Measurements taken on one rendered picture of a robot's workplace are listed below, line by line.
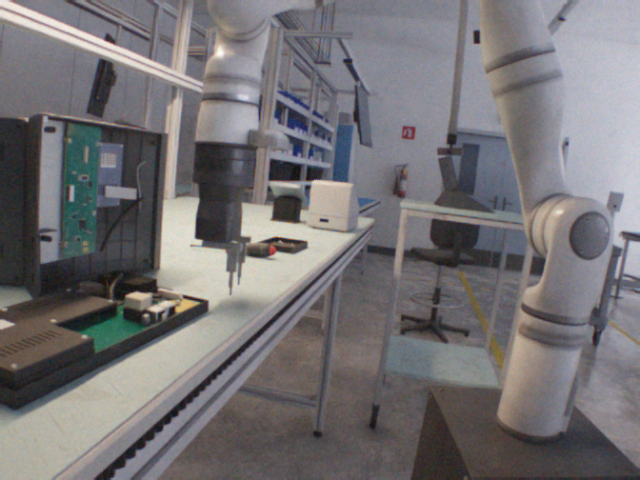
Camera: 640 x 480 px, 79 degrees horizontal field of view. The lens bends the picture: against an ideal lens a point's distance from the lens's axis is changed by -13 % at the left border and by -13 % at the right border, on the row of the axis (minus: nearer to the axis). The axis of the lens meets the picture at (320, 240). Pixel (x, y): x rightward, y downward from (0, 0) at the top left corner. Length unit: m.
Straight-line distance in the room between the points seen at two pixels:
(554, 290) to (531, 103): 0.23
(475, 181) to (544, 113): 6.56
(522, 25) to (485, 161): 6.61
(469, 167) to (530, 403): 6.57
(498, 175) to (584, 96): 1.83
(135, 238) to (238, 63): 0.30
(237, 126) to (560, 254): 0.41
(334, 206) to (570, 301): 0.87
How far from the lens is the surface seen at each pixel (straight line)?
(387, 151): 7.03
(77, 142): 0.56
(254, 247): 0.83
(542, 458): 0.64
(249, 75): 0.53
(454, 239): 3.33
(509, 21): 0.57
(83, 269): 0.65
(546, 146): 0.60
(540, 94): 0.57
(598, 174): 7.57
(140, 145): 0.67
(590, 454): 0.68
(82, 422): 0.32
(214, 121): 0.52
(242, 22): 0.54
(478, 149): 7.15
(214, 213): 0.52
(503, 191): 7.20
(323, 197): 1.33
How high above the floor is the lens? 1.17
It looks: 9 degrees down
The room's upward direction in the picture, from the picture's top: 6 degrees clockwise
